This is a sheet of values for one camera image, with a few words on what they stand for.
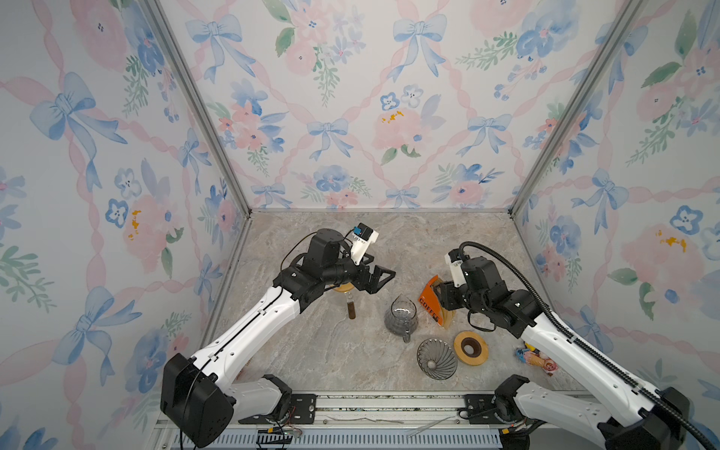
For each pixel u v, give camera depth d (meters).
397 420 0.73
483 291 0.56
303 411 0.73
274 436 0.73
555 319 0.48
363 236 0.63
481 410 0.73
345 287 0.63
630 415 0.39
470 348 0.84
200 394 0.38
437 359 0.80
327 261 0.58
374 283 0.64
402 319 0.91
